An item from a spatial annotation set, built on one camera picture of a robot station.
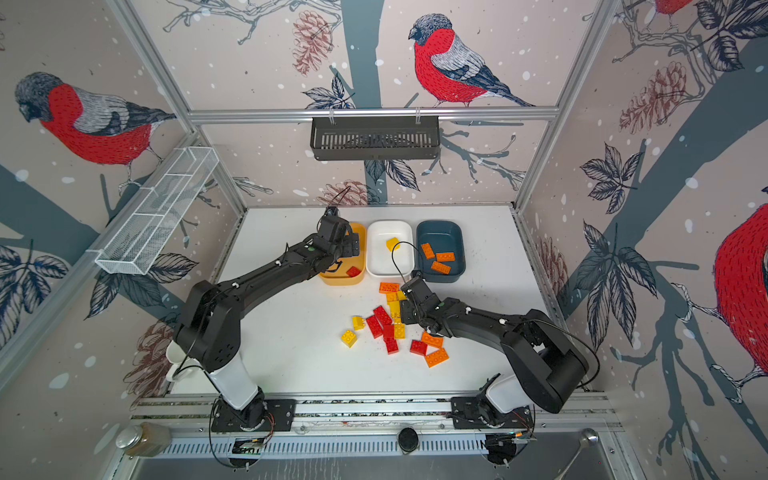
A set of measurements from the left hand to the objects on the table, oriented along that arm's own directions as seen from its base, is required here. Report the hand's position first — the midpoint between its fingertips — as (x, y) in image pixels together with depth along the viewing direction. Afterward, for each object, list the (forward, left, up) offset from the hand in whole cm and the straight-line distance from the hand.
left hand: (349, 233), depth 91 cm
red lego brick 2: (-30, -21, -15) cm, 39 cm away
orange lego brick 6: (-11, -12, -14) cm, 22 cm away
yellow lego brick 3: (-23, -3, -15) cm, 28 cm away
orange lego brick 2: (+2, -32, -15) cm, 36 cm away
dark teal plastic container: (+11, -33, -16) cm, 38 cm away
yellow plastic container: (-7, +5, -14) cm, 16 cm away
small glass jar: (-52, +40, -8) cm, 67 cm away
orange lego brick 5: (-28, -25, -16) cm, 41 cm away
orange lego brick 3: (-3, -31, -16) cm, 35 cm away
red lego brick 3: (-29, -13, -16) cm, 36 cm away
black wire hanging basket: (+37, +3, +10) cm, 38 cm away
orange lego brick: (+5, -27, -16) cm, 31 cm away
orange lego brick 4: (-33, -26, -16) cm, 45 cm away
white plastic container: (+1, -9, -16) cm, 18 cm away
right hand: (-17, -19, -14) cm, 29 cm away
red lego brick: (-4, 0, -15) cm, 16 cm away
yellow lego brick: (+7, -13, -15) cm, 21 cm away
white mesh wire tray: (-14, +49, +15) cm, 53 cm away
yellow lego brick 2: (-28, -1, -13) cm, 31 cm away
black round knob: (-52, -17, -6) cm, 55 cm away
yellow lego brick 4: (-25, -16, -16) cm, 33 cm away
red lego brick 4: (-24, -8, -15) cm, 29 cm away
